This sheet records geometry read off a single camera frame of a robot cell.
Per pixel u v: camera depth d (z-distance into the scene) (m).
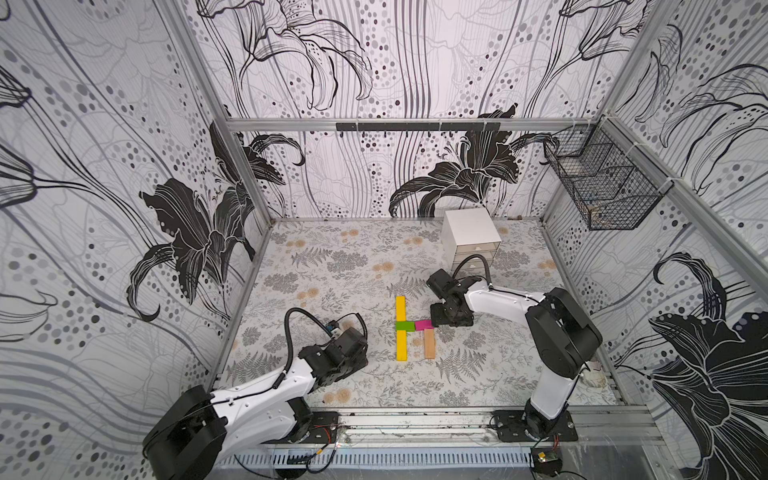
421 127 0.95
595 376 0.77
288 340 0.59
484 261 0.73
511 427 0.72
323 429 0.73
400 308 0.93
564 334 0.47
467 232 0.97
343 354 0.63
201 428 0.40
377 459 0.69
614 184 0.88
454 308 0.68
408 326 0.90
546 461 0.70
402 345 0.86
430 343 0.86
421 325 0.88
